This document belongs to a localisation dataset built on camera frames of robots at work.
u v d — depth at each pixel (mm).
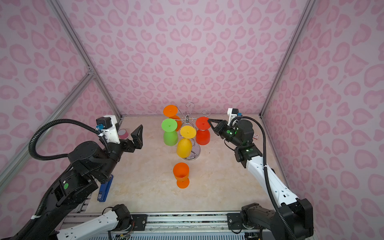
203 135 750
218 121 672
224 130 641
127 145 488
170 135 764
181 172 797
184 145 723
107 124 425
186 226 725
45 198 387
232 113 667
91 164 367
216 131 626
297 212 395
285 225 362
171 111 770
